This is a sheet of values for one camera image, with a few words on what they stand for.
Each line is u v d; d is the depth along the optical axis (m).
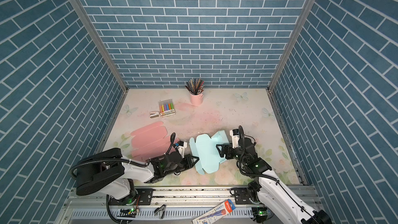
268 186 0.53
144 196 0.74
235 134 0.74
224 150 0.73
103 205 0.72
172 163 0.63
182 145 0.80
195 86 1.05
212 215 0.68
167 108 1.08
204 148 0.85
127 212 0.72
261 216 0.69
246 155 0.62
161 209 0.70
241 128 0.63
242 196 0.74
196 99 1.09
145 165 0.58
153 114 1.02
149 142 0.92
